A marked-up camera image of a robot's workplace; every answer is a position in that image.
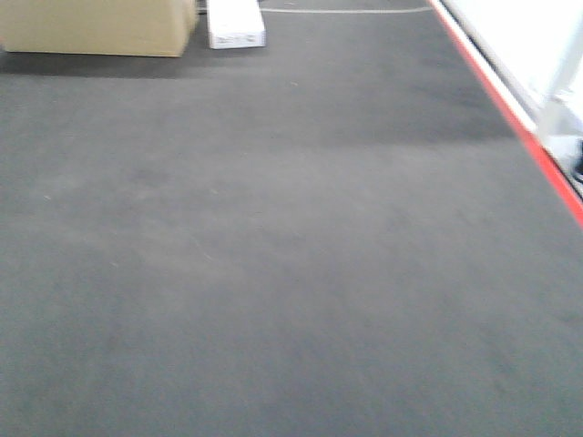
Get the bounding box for long white carton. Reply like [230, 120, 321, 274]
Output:
[207, 0, 267, 50]

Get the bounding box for brown cardboard box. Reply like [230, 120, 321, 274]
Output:
[0, 0, 198, 58]

